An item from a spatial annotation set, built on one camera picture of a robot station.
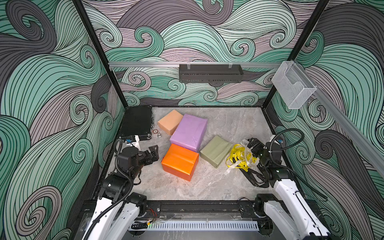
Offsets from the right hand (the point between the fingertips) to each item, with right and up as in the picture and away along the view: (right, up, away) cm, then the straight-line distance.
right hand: (255, 142), depth 81 cm
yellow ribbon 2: (-6, -10, +8) cm, 14 cm away
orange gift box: (-42, -11, -1) cm, 43 cm away
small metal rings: (-61, +4, +23) cm, 65 cm away
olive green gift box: (-20, -7, +9) cm, 23 cm away
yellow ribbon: (-6, -11, +9) cm, 15 cm away
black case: (-75, +12, +26) cm, 80 cm away
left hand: (-56, -1, -10) cm, 57 cm away
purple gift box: (-36, +4, +9) cm, 38 cm away
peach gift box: (-51, +10, +20) cm, 55 cm away
